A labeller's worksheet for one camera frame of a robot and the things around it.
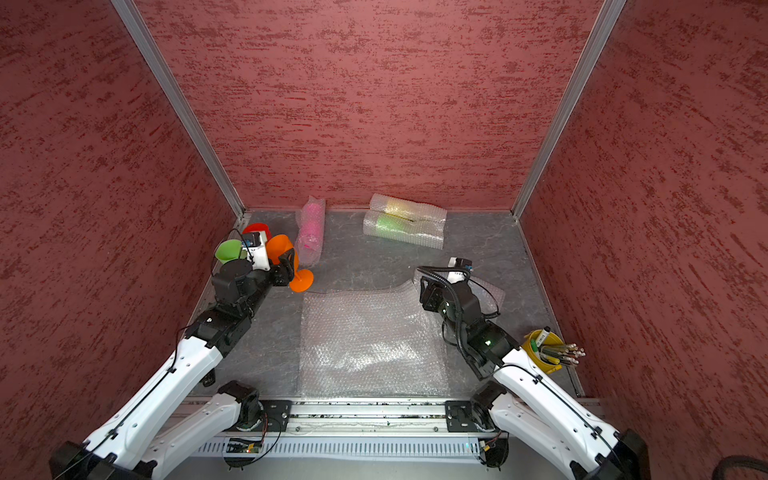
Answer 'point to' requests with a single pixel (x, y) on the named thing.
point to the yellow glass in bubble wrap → (407, 208)
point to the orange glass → (302, 279)
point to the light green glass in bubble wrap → (407, 222)
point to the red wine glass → (258, 227)
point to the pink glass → (310, 221)
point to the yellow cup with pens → (549, 351)
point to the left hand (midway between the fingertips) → (280, 256)
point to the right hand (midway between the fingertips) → (426, 286)
